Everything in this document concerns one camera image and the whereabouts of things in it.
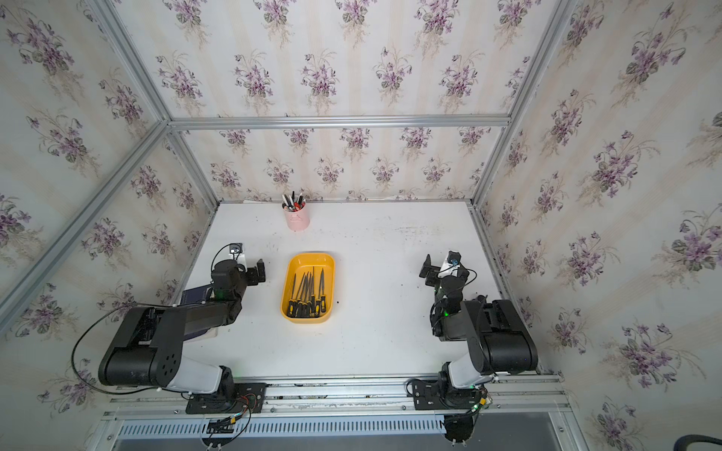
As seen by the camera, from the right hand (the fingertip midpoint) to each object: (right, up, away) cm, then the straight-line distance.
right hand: (447, 259), depth 89 cm
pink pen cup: (-52, +13, +15) cm, 56 cm away
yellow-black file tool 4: (-41, -13, +3) cm, 43 cm away
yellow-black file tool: (-50, -15, -2) cm, 52 cm away
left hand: (-66, -1, +3) cm, 66 cm away
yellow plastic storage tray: (-49, -2, +6) cm, 49 cm away
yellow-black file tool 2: (-46, -15, -2) cm, 49 cm away
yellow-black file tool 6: (-44, -13, +2) cm, 46 cm away
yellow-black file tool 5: (-48, -13, +1) cm, 50 cm away
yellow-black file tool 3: (-45, -15, -1) cm, 47 cm away
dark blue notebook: (-84, -12, +3) cm, 85 cm away
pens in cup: (-56, +19, +18) cm, 62 cm away
